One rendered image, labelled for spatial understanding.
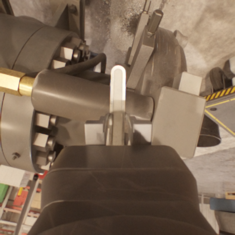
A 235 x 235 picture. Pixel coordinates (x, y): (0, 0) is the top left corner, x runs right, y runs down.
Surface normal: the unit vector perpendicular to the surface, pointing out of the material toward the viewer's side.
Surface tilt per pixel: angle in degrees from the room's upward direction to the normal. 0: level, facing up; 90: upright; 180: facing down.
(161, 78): 82
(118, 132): 50
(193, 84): 68
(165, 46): 98
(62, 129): 35
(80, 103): 54
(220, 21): 0
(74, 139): 24
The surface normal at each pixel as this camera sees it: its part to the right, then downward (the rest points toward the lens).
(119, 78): 0.01, 0.28
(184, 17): -0.19, 0.89
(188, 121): 0.10, -0.02
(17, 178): 0.29, -0.36
